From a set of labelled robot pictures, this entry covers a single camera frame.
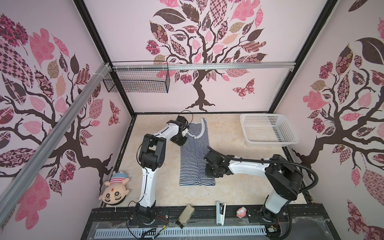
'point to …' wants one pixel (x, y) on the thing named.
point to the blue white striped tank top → (193, 169)
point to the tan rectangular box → (185, 216)
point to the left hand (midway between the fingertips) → (178, 143)
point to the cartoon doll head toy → (115, 192)
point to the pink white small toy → (241, 212)
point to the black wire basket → (139, 77)
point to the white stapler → (220, 211)
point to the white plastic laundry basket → (267, 129)
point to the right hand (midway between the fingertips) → (205, 172)
